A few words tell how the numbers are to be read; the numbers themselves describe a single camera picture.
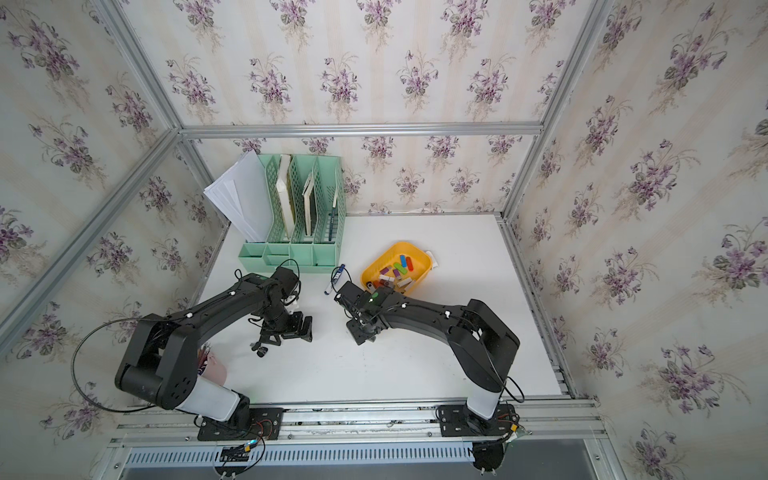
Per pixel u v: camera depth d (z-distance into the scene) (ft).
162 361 1.43
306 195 3.23
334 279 3.25
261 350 2.75
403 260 3.48
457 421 2.46
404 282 3.25
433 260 3.33
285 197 3.12
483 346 1.52
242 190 3.21
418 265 3.41
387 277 3.32
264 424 2.38
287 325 2.50
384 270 3.40
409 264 3.43
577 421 2.56
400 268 3.41
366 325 1.98
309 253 3.30
